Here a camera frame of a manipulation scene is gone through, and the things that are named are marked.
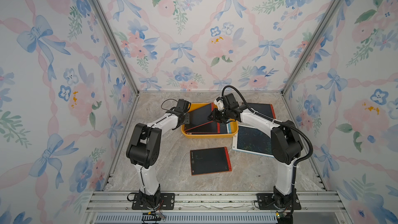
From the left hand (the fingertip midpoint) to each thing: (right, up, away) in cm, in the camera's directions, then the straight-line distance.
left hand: (185, 117), depth 99 cm
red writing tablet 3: (+15, -24, -13) cm, 31 cm away
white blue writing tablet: (+28, -7, +1) cm, 29 cm away
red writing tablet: (+9, 0, +7) cm, 11 cm away
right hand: (+13, +1, -3) cm, 13 cm away
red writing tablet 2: (+59, +5, +17) cm, 61 cm away
